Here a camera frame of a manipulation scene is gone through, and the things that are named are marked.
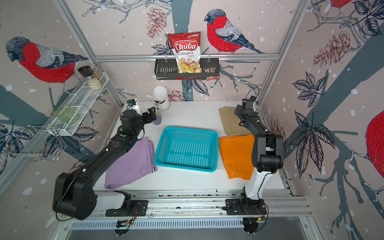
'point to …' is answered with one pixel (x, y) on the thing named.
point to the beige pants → (231, 122)
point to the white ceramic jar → (160, 96)
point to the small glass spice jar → (99, 74)
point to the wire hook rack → (53, 130)
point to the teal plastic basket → (188, 149)
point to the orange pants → (237, 153)
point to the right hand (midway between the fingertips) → (244, 108)
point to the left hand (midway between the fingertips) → (151, 105)
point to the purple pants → (139, 161)
